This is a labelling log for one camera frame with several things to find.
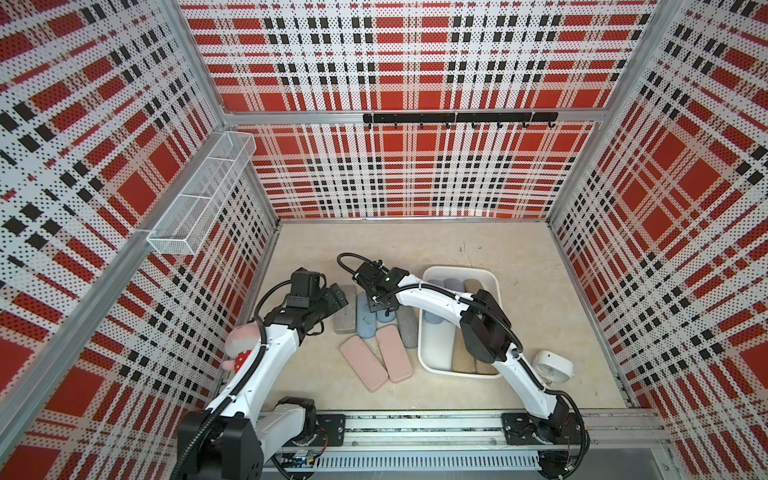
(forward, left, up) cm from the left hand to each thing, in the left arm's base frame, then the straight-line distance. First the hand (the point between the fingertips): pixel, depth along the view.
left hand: (338, 299), depth 85 cm
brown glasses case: (+11, -42, -10) cm, 45 cm away
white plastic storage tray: (+10, -48, -6) cm, 49 cm away
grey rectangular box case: (-2, -1, -9) cm, 9 cm away
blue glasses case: (-2, -7, -9) cm, 12 cm away
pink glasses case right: (-13, -16, -10) cm, 23 cm away
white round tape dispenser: (-18, -58, -4) cm, 61 cm away
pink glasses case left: (-15, -8, -12) cm, 21 cm away
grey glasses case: (-4, -20, -9) cm, 22 cm away
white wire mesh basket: (+20, +48, +10) cm, 53 cm away
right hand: (+5, -13, -8) cm, 16 cm away
